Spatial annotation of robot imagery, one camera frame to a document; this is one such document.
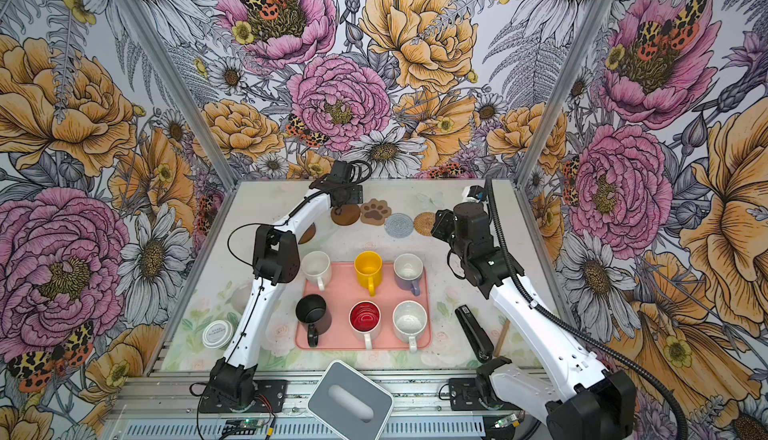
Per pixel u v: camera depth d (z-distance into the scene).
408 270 0.94
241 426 0.71
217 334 0.78
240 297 0.86
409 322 0.84
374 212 1.13
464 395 0.74
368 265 0.96
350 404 0.73
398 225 1.08
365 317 0.85
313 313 0.86
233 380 0.65
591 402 0.37
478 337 0.80
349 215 1.10
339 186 0.86
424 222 1.11
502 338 0.83
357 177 0.97
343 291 0.91
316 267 0.92
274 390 0.76
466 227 0.56
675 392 0.60
